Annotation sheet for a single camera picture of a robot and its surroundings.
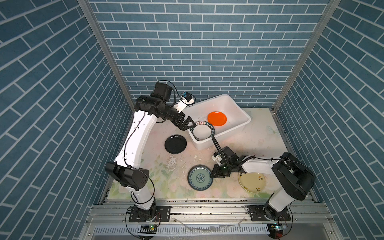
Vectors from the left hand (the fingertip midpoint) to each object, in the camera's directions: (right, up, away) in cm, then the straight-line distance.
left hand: (188, 119), depth 71 cm
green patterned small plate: (+5, -34, +14) cm, 37 cm away
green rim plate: (+7, -8, +36) cm, 38 cm away
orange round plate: (+19, +1, +42) cm, 46 cm away
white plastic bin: (+35, 0, +42) cm, 55 cm away
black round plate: (-11, -16, +28) cm, 34 cm away
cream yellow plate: (+35, -36, +13) cm, 52 cm away
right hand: (+11, -32, +15) cm, 37 cm away
